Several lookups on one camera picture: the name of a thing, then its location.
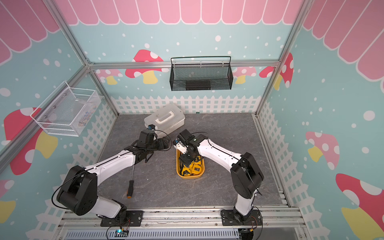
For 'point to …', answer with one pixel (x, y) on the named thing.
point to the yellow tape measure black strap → (185, 172)
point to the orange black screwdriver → (130, 189)
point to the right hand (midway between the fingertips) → (188, 158)
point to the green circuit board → (120, 233)
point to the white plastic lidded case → (166, 119)
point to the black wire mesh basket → (199, 73)
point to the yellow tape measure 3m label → (196, 169)
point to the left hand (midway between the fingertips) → (165, 142)
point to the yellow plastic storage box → (188, 177)
